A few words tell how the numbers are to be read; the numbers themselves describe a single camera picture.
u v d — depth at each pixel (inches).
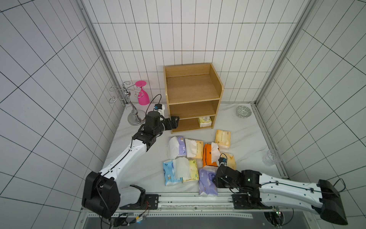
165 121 27.9
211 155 32.0
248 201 25.6
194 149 34.5
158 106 27.5
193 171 31.1
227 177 22.5
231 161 32.8
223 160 28.5
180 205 28.6
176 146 34.3
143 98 40.4
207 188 28.6
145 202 28.0
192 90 33.6
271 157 35.3
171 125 28.2
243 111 43.6
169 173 30.7
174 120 28.1
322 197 16.8
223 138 36.6
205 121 39.5
